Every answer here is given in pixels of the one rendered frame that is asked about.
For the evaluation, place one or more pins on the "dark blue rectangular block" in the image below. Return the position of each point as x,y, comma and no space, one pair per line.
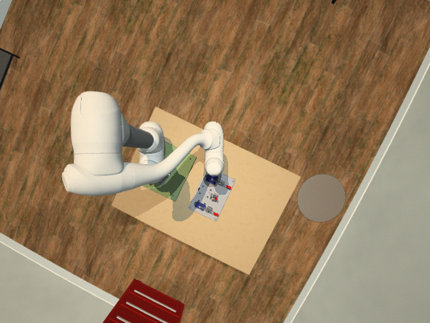
198,204
208,178

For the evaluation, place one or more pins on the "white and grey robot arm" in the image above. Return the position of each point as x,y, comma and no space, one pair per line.
98,126

